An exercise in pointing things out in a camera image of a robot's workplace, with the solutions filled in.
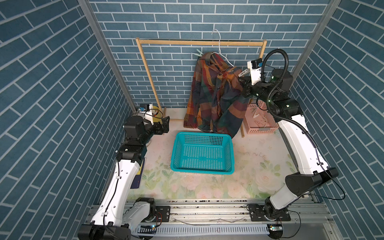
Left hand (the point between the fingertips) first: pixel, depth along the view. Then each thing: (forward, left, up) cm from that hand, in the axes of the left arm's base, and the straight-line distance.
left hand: (165, 116), depth 72 cm
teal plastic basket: (-2, -20, -33) cm, 39 cm away
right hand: (+9, -35, +17) cm, 40 cm away
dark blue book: (-21, +18, -32) cm, 43 cm away
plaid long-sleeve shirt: (+16, -28, -5) cm, 32 cm away
